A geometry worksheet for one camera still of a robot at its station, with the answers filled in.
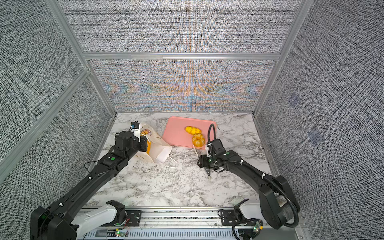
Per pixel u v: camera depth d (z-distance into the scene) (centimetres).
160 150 93
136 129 67
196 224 73
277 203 41
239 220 65
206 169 88
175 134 107
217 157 65
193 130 104
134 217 73
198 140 98
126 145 59
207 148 80
